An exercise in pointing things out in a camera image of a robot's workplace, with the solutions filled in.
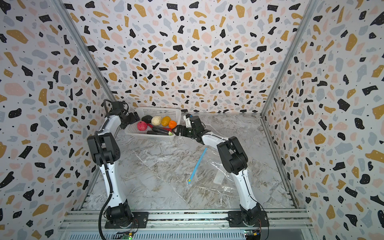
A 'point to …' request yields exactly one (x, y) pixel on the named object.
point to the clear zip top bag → (209, 176)
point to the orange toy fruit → (172, 124)
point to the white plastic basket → (174, 113)
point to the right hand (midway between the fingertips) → (174, 128)
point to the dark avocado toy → (147, 119)
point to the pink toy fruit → (142, 126)
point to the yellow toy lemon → (165, 121)
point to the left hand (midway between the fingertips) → (134, 116)
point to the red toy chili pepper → (168, 129)
